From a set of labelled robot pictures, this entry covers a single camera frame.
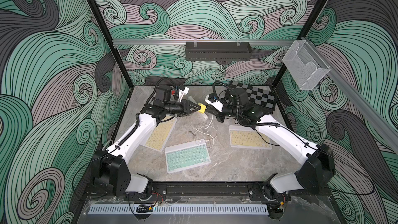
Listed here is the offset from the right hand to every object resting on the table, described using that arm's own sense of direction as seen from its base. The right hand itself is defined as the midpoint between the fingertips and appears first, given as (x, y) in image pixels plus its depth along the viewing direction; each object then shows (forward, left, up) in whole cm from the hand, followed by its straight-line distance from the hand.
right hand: (208, 107), depth 77 cm
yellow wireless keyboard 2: (-5, -23, -25) cm, 34 cm away
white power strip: (+10, +1, -22) cm, 24 cm away
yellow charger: (-2, +3, +2) cm, 4 cm away
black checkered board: (+24, -42, -21) cm, 53 cm away
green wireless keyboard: (-16, +12, -25) cm, 32 cm away
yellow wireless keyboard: (-5, +31, -24) cm, 40 cm away
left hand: (-3, +5, +4) cm, 7 cm away
